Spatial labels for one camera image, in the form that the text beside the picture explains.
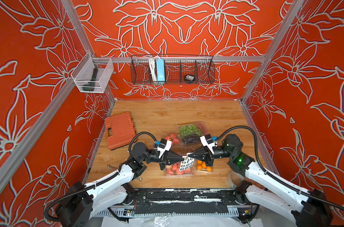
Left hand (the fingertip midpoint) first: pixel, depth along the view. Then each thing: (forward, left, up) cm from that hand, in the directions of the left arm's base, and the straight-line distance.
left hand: (182, 159), depth 61 cm
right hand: (+2, -3, 0) cm, 4 cm away
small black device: (+57, -4, +3) cm, 58 cm away
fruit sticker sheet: (0, -3, -2) cm, 3 cm away
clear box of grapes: (+26, -6, -20) cm, 33 cm away
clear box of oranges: (+6, -12, -23) cm, 27 cm away
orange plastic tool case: (+26, +42, -20) cm, 54 cm away
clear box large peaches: (+2, +4, -21) cm, 22 cm away
